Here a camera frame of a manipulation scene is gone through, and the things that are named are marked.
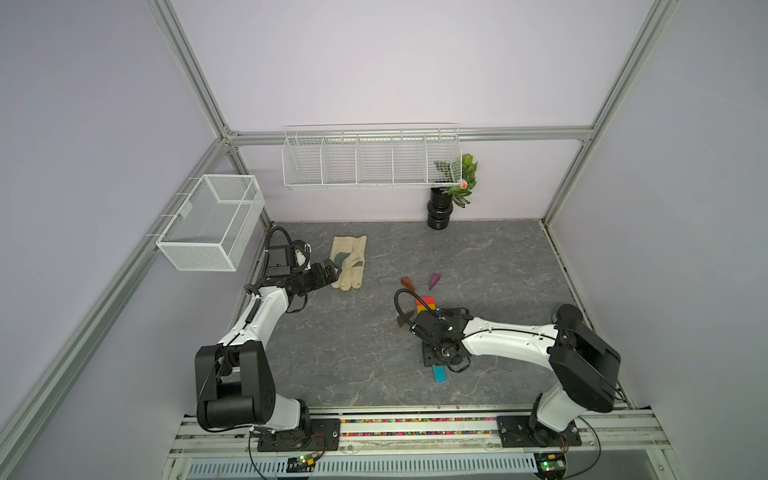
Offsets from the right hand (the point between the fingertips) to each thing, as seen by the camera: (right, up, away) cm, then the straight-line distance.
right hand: (431, 355), depth 86 cm
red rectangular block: (+1, +13, +15) cm, 20 cm away
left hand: (-30, +23, +2) cm, 38 cm away
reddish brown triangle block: (-6, +19, +16) cm, 26 cm away
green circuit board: (+27, -22, -14) cm, 38 cm away
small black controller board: (-34, -22, -14) cm, 42 cm away
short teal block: (+2, -4, -3) cm, 6 cm away
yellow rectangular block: (-3, +14, -4) cm, 15 cm away
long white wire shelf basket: (-18, +62, +13) cm, 66 cm away
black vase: (+6, +46, +26) cm, 54 cm away
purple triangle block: (+3, +20, +16) cm, 26 cm away
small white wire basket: (-62, +37, -3) cm, 72 cm away
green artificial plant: (+13, +58, +14) cm, 61 cm away
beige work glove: (-28, +30, +25) cm, 48 cm away
